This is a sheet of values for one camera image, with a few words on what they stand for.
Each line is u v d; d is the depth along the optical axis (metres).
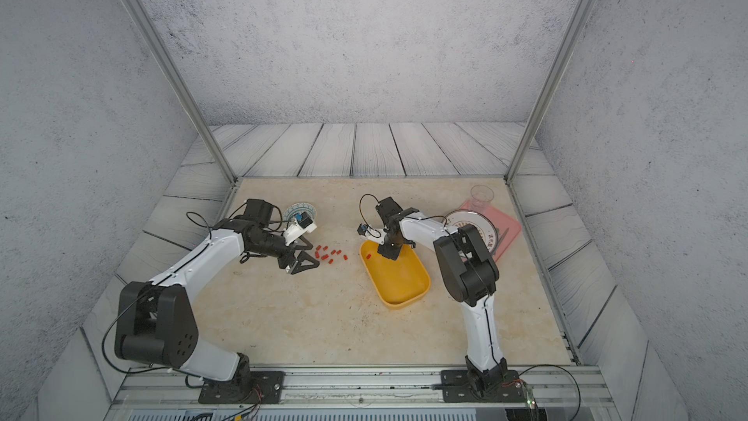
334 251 0.99
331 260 0.97
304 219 0.74
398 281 0.90
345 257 0.98
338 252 0.99
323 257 0.98
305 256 0.75
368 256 0.97
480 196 1.08
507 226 1.05
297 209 1.07
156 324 0.43
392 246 0.86
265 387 0.74
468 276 0.54
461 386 0.72
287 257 0.74
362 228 0.89
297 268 0.74
